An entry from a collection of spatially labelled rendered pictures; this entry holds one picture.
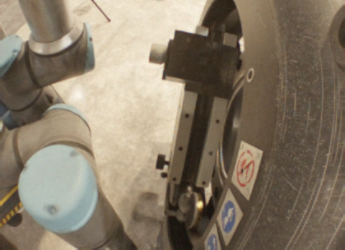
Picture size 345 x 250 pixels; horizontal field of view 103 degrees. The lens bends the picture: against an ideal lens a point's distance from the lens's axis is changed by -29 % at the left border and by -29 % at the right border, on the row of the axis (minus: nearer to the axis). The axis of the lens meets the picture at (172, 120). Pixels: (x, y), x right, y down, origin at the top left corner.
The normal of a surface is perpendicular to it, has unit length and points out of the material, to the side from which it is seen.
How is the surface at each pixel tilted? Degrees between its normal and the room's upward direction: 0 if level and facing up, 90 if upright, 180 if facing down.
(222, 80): 35
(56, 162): 19
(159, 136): 0
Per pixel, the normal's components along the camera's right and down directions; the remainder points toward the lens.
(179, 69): 0.06, 0.10
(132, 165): 0.15, -0.48
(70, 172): -0.03, -0.73
